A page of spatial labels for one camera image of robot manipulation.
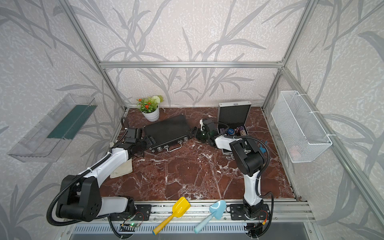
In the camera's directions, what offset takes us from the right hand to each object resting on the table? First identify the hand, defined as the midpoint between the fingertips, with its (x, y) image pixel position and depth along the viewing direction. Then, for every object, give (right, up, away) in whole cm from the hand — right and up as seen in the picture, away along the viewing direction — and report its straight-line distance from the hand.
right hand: (190, 132), depth 96 cm
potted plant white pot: (-28, +17, +6) cm, 34 cm away
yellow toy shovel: (-3, -36, -21) cm, 42 cm away
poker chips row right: (+36, 0, +6) cm, 36 cm away
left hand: (-23, -5, -7) cm, 24 cm away
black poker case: (-14, -1, +1) cm, 14 cm away
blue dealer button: (+28, 0, +7) cm, 29 cm away
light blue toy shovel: (+17, -36, -21) cm, 45 cm away
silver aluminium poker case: (+28, +10, +3) cm, 30 cm away
